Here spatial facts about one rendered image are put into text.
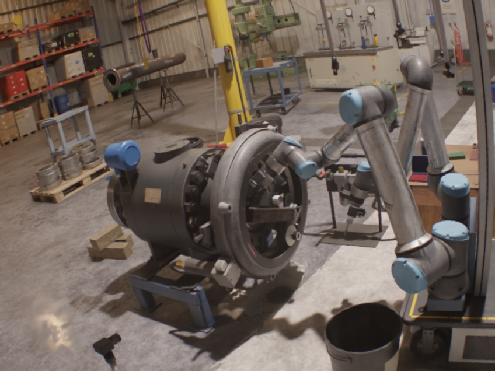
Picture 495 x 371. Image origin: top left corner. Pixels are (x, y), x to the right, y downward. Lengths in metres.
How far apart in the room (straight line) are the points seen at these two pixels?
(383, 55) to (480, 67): 6.59
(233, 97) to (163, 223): 3.64
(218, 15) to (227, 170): 3.98
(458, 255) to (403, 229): 0.27
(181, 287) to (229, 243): 0.51
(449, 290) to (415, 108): 0.78
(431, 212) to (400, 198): 1.21
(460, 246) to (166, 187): 1.49
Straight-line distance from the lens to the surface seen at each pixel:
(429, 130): 2.10
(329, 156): 1.98
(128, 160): 2.43
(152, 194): 2.39
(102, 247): 3.61
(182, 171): 2.30
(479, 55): 1.54
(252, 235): 2.31
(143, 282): 2.63
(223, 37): 5.75
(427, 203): 2.64
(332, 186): 3.06
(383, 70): 8.04
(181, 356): 2.34
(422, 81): 1.89
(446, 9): 12.56
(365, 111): 1.48
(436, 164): 2.16
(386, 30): 8.46
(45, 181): 6.05
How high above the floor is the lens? 1.47
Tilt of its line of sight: 21 degrees down
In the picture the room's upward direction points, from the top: 12 degrees counter-clockwise
